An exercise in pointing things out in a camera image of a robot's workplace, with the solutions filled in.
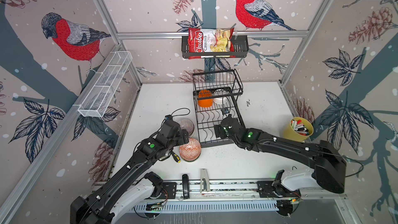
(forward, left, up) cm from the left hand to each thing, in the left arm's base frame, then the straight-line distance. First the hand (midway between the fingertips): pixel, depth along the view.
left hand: (182, 135), depth 77 cm
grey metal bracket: (-16, -11, -12) cm, 23 cm away
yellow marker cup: (+5, -65, -5) cm, 65 cm away
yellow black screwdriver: (-6, +4, -14) cm, 16 cm away
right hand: (+6, -19, -2) cm, 20 cm away
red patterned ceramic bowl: (-4, -4, -12) cm, 13 cm away
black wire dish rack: (+32, -19, -6) cm, 38 cm away
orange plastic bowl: (+30, -13, -13) cm, 35 cm away
